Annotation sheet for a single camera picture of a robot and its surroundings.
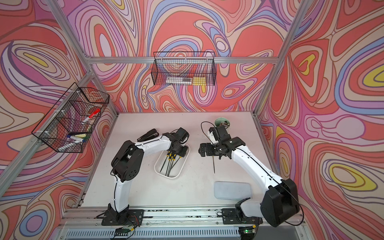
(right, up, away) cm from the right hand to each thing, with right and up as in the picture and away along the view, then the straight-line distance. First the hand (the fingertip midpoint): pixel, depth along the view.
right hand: (208, 154), depth 81 cm
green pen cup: (+12, +19, +17) cm, 28 cm away
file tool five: (-24, -6, +12) cm, 27 cm away
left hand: (-14, -2, +15) cm, 21 cm away
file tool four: (-24, -8, +10) cm, 27 cm away
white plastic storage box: (-23, -8, +10) cm, 26 cm away
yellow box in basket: (-5, +43, +10) cm, 45 cm away
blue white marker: (-64, +10, -11) cm, 66 cm away
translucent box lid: (+14, -20, -1) cm, 24 cm away
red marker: (-61, +21, -4) cm, 65 cm away
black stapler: (-39, +9, +21) cm, 45 cm away
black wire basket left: (-72, +16, -7) cm, 74 cm away
